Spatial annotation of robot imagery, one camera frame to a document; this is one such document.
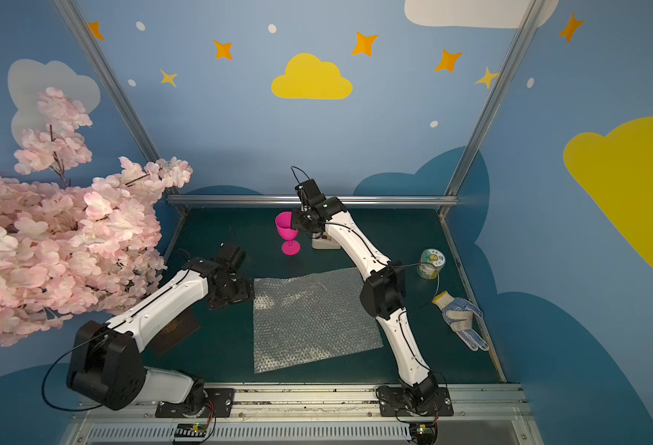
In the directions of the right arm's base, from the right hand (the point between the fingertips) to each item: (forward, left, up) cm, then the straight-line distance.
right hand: (300, 219), depth 92 cm
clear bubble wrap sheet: (-27, -5, -20) cm, 33 cm away
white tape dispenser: (+4, -7, -17) cm, 19 cm away
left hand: (-24, +17, -10) cm, 31 cm away
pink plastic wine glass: (+3, +7, -5) cm, 9 cm away
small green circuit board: (-59, +24, -22) cm, 68 cm away
